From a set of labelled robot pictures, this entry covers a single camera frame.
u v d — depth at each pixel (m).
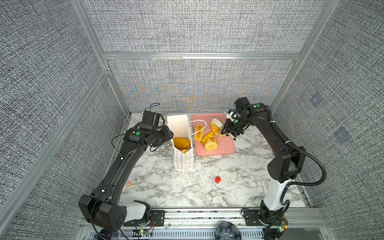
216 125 0.87
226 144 1.00
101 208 0.37
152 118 0.54
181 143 0.86
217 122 0.86
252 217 0.73
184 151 0.70
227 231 0.69
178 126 0.90
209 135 1.02
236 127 0.73
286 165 0.48
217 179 0.84
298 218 0.75
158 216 0.74
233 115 0.77
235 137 0.73
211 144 0.94
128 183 0.84
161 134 0.65
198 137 1.00
